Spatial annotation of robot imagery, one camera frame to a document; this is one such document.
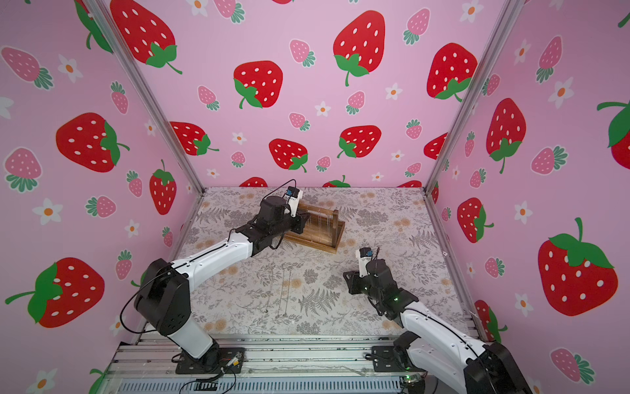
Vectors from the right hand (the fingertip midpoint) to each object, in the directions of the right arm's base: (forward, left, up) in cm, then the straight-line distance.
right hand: (349, 272), depth 84 cm
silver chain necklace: (-5, +29, -8) cm, 30 cm away
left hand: (+15, +15, +13) cm, 25 cm away
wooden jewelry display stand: (+24, +12, -9) cm, 28 cm away
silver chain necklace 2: (-6, +24, -8) cm, 26 cm away
